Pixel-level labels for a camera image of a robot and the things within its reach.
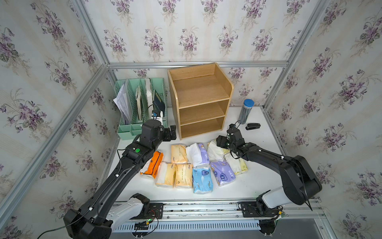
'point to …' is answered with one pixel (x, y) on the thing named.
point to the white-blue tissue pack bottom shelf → (197, 154)
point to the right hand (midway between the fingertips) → (222, 139)
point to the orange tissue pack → (154, 165)
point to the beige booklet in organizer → (139, 100)
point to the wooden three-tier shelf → (200, 95)
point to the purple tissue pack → (223, 173)
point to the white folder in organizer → (149, 96)
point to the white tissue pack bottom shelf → (215, 152)
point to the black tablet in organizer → (158, 104)
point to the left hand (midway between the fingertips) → (169, 127)
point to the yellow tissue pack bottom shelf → (178, 154)
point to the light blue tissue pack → (202, 180)
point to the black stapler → (252, 126)
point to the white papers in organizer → (123, 102)
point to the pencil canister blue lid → (245, 110)
